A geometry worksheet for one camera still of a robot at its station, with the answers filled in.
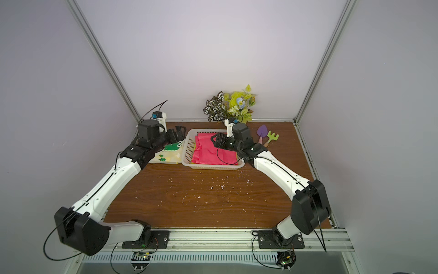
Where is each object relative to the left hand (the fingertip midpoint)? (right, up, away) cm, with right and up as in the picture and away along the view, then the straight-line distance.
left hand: (180, 128), depth 77 cm
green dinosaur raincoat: (-10, -14, +20) cm, 27 cm away
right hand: (+16, -3, 0) cm, 17 cm away
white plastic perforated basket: (0, -10, +17) cm, 20 cm away
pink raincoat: (+10, -13, +17) cm, 24 cm away
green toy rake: (+52, -4, +33) cm, 62 cm away
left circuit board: (-16, -56, -5) cm, 58 cm away
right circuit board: (+47, -55, -8) cm, 73 cm away
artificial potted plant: (+28, +14, +18) cm, 36 cm away
